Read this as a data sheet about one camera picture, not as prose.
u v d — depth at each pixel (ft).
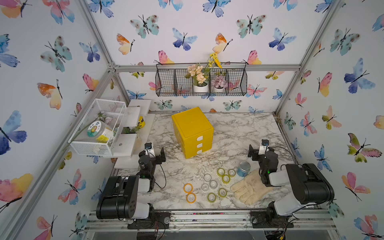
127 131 3.09
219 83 2.86
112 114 2.63
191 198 2.65
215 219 2.48
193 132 2.73
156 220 2.38
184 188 2.76
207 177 2.90
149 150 2.52
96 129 2.07
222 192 2.71
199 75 2.65
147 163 2.25
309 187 1.48
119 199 1.46
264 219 2.39
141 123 3.46
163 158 2.75
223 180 2.84
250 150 2.81
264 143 2.58
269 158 2.34
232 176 2.90
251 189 2.73
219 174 2.91
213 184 2.81
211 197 2.65
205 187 2.77
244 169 2.73
